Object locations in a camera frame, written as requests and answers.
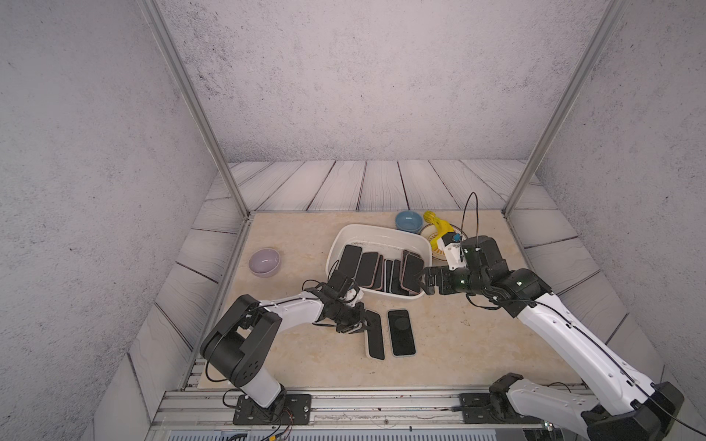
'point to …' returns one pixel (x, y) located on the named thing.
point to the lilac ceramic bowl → (264, 262)
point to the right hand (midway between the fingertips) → (430, 276)
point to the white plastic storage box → (381, 259)
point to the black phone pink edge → (392, 276)
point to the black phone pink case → (412, 267)
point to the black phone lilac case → (367, 269)
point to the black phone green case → (401, 331)
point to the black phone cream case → (373, 336)
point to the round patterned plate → (430, 230)
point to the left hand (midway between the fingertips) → (377, 330)
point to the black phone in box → (350, 259)
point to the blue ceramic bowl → (409, 220)
